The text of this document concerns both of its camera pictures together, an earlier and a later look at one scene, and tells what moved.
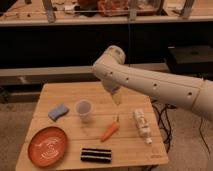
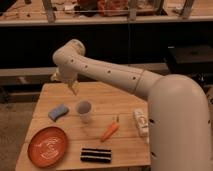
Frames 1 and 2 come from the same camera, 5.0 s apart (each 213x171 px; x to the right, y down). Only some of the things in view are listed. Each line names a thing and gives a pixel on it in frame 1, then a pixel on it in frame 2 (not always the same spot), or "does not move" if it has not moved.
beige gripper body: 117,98 → 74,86
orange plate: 47,146 does not move
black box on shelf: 190,58 does not move
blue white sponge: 58,112 does not move
